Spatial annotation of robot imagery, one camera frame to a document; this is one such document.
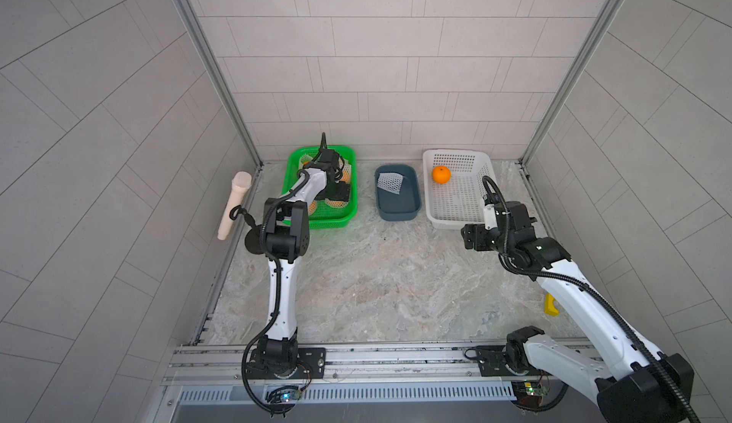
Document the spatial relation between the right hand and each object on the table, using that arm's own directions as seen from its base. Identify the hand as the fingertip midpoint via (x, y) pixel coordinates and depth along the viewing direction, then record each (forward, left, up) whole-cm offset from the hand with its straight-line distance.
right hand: (471, 228), depth 80 cm
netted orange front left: (+18, +49, -8) cm, 53 cm away
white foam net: (+28, +21, -9) cm, 36 cm away
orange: (+31, +1, -10) cm, 32 cm away
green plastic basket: (+17, +45, -11) cm, 49 cm away
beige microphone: (+10, +62, +15) cm, 64 cm away
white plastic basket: (+27, -4, -14) cm, 31 cm away
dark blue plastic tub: (+23, +18, -12) cm, 32 cm away
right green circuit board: (-37, -8, -16) cm, 41 cm away
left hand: (+27, +40, -12) cm, 49 cm away
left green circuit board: (-35, +49, -10) cm, 61 cm away
